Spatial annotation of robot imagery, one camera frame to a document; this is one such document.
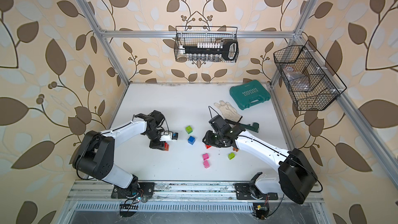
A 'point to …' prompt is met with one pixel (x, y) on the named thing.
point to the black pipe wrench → (254, 127)
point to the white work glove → (228, 111)
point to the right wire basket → (311, 83)
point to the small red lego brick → (166, 146)
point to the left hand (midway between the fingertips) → (160, 141)
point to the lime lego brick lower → (231, 156)
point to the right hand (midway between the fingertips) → (205, 141)
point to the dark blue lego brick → (191, 140)
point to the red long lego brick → (208, 146)
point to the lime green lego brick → (188, 129)
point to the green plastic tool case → (249, 94)
